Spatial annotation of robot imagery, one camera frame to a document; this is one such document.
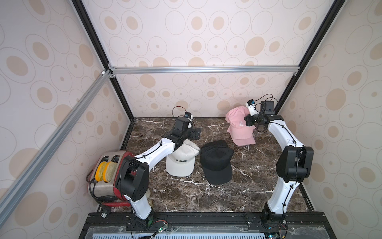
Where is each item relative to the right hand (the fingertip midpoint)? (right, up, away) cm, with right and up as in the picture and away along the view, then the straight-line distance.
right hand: (243, 117), depth 94 cm
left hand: (-30, -7, -7) cm, 31 cm away
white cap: (-40, -28, -5) cm, 49 cm away
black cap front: (-19, -24, -9) cm, 32 cm away
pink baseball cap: (-5, 0, +3) cm, 5 cm away
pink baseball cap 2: (-1, -12, -2) cm, 12 cm away
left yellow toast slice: (-77, -29, -24) cm, 85 cm away
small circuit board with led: (-46, -55, -23) cm, 75 cm away
